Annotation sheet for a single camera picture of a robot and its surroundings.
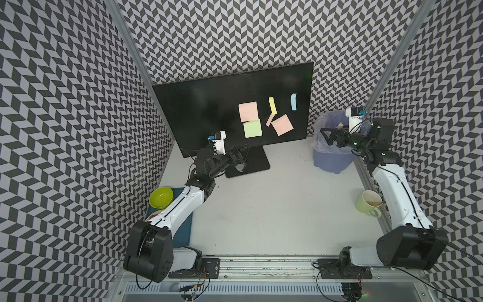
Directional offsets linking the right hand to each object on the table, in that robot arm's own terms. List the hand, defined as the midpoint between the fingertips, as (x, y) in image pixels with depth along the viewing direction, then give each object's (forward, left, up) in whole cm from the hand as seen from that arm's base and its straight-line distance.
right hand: (329, 131), depth 75 cm
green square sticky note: (+5, +31, -3) cm, 31 cm away
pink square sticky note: (+6, +18, -2) cm, 19 cm away
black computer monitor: (+39, +65, -16) cm, 77 cm away
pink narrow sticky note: (+7, +24, 0) cm, 25 cm away
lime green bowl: (-13, +77, -31) cm, 84 cm away
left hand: (-4, +35, -5) cm, 35 cm away
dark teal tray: (-31, +62, -33) cm, 77 cm away
